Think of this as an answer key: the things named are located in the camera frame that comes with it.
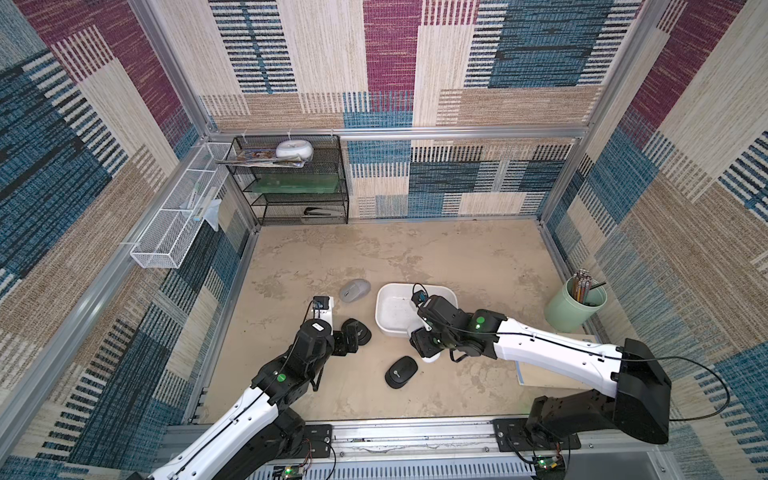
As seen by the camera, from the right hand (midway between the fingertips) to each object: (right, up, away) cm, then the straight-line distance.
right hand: (418, 333), depth 80 cm
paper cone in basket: (-54, +31, -1) cm, 62 cm away
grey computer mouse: (-19, +9, +17) cm, 27 cm away
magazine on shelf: (-46, +50, +12) cm, 69 cm away
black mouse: (-15, -3, +9) cm, 18 cm away
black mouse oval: (-5, -11, +3) cm, 12 cm away
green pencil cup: (+42, +7, +1) cm, 43 cm away
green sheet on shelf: (-34, +43, +14) cm, 57 cm away
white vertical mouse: (+3, -6, -2) cm, 7 cm away
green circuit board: (-30, -29, -10) cm, 43 cm away
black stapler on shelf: (-32, +36, +31) cm, 58 cm away
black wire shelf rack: (-47, +38, +39) cm, 72 cm away
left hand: (-20, +3, 0) cm, 20 cm away
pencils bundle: (+44, +12, +2) cm, 46 cm away
